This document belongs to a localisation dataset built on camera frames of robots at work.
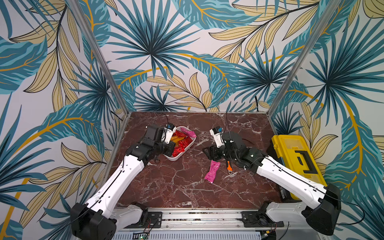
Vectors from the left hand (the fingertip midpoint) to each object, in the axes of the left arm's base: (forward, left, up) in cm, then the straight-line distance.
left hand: (173, 146), depth 76 cm
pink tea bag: (+17, -8, -11) cm, 22 cm away
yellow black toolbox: (+1, -63, -3) cm, 63 cm away
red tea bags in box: (+12, -5, -14) cm, 19 cm away
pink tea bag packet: (-8, -20, -18) cm, 29 cm away
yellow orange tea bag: (+15, 0, -15) cm, 21 cm away
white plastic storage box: (+1, +3, -15) cm, 15 cm away
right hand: (-1, -17, +2) cm, 17 cm away
